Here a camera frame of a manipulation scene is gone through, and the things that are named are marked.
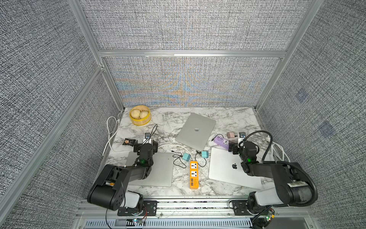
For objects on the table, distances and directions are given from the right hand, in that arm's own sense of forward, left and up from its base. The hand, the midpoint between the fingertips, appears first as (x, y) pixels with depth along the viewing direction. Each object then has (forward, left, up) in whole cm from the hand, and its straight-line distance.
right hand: (238, 136), depth 92 cm
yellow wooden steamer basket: (+16, +67, -5) cm, 69 cm away
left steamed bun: (+23, +72, -4) cm, 76 cm away
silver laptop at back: (+10, +26, -9) cm, 29 cm away
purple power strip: (0, +9, -6) cm, 11 cm away
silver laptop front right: (-16, +10, -8) cm, 21 cm away
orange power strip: (-24, +29, -5) cm, 38 cm away
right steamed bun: (+22, +66, -3) cm, 70 cm away
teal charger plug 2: (-10, +22, -5) cm, 25 cm away
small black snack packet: (0, +74, -7) cm, 74 cm away
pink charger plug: (+6, +2, -6) cm, 9 cm away
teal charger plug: (-11, +34, -6) cm, 36 cm away
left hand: (-2, +59, +1) cm, 59 cm away
